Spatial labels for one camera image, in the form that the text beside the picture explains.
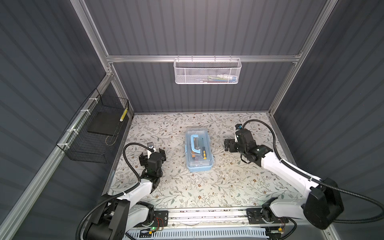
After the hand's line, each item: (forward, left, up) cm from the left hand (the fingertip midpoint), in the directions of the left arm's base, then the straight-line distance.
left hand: (150, 152), depth 86 cm
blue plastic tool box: (-2, -28, +2) cm, 28 cm away
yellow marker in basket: (+15, +13, +17) cm, 26 cm away
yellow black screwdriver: (-3, -31, -1) cm, 32 cm away
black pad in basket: (+7, +20, +19) cm, 28 cm away
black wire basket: (0, +26, +18) cm, 31 cm away
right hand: (+1, -48, +6) cm, 48 cm away
